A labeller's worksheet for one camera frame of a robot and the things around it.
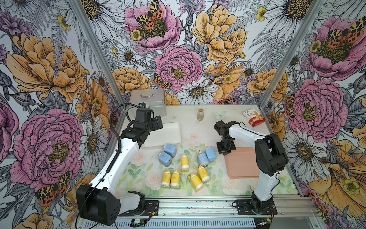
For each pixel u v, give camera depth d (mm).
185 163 819
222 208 761
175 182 758
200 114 1111
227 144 789
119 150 475
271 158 504
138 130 570
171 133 1058
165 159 844
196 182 756
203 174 778
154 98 1092
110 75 1013
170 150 887
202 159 837
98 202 380
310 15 745
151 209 734
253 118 1086
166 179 761
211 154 874
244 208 738
